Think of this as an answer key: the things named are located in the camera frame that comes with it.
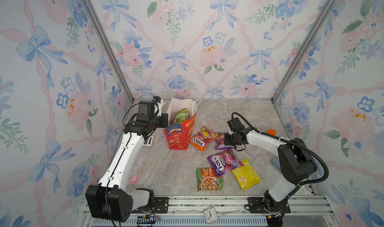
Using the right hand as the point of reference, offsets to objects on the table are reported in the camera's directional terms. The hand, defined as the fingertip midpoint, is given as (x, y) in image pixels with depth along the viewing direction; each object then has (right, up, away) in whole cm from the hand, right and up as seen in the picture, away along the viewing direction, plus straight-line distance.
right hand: (226, 139), depth 95 cm
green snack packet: (-28, +15, -5) cm, 32 cm away
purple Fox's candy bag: (-4, -2, -2) cm, 5 cm away
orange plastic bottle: (+27, +6, -4) cm, 28 cm away
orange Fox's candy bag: (-16, 0, -2) cm, 16 cm away
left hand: (-34, +15, -17) cm, 41 cm away
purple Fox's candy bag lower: (-3, -11, -9) cm, 15 cm away
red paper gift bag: (-29, +4, -11) cm, 31 cm away
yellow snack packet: (+9, -18, -13) cm, 23 cm away
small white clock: (-12, -31, -24) cm, 41 cm away
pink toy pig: (-53, -19, -14) cm, 58 cm away
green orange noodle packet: (-13, -20, -13) cm, 27 cm away
